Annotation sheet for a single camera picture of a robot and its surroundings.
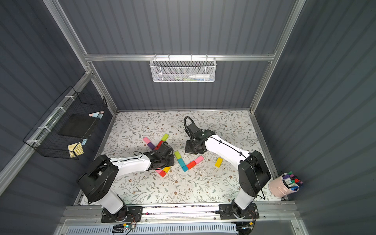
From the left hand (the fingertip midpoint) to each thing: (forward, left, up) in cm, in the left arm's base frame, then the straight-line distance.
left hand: (175, 162), depth 90 cm
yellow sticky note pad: (-9, +39, +31) cm, 50 cm away
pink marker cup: (-17, -56, +10) cm, 60 cm away
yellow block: (-4, +4, 0) cm, 6 cm away
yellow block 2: (0, -27, -1) cm, 27 cm away
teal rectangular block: (+1, -4, -1) cm, 4 cm away
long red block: (+14, +12, -2) cm, 18 cm away
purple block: (+13, +17, -1) cm, 21 cm away
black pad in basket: (+8, +49, +27) cm, 56 cm away
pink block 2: (+3, -15, -2) cm, 16 cm away
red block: (-1, -10, -2) cm, 11 cm away
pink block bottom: (-5, +9, 0) cm, 11 cm away
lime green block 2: (+5, -2, 0) cm, 6 cm away
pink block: (+17, +21, -1) cm, 27 cm away
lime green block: (+20, +9, -2) cm, 22 cm away
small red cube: (-7, +7, -1) cm, 10 cm away
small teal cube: (-4, -6, -1) cm, 7 cm away
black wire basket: (-3, +54, +33) cm, 63 cm away
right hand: (+2, -9, +10) cm, 13 cm away
